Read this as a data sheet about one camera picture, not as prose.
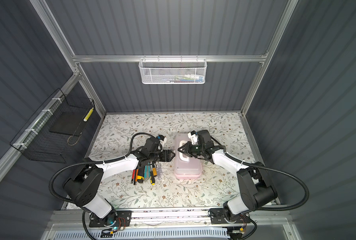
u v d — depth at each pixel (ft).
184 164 2.70
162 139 2.69
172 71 4.06
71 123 2.52
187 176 2.84
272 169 1.37
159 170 2.91
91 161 1.63
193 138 2.66
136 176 2.84
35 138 2.11
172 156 2.76
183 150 2.64
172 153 2.77
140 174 2.85
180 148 2.77
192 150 2.49
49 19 2.37
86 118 2.63
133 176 2.87
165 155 2.58
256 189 1.44
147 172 2.91
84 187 1.48
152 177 2.80
